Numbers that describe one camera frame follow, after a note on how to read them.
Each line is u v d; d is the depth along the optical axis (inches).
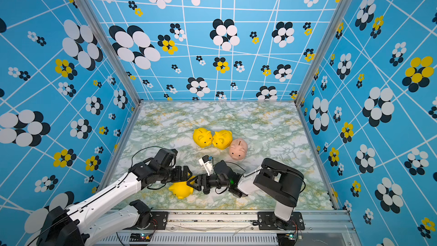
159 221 29.0
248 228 28.6
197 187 27.8
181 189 29.3
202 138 35.7
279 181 18.9
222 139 35.3
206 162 29.9
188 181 29.0
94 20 31.6
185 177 28.4
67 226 15.4
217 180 28.0
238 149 33.9
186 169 29.6
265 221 28.6
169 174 27.2
